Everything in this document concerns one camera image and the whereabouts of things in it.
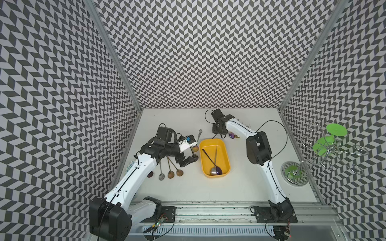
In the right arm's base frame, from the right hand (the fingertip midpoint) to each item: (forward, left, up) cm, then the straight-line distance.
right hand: (218, 131), depth 106 cm
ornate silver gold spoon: (-14, +16, +1) cm, 21 cm away
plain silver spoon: (-28, +5, -1) cm, 29 cm away
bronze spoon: (-30, +30, 0) cm, 43 cm away
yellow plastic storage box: (-19, +4, -1) cm, 20 cm away
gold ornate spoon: (-20, -6, +23) cm, 31 cm away
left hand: (-25, +17, +18) cm, 35 cm away
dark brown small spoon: (-31, +41, +2) cm, 52 cm away
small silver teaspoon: (-31, +35, 0) cm, 47 cm away
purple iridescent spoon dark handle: (-28, +2, -1) cm, 28 cm away
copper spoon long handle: (-29, +25, 0) cm, 38 cm away
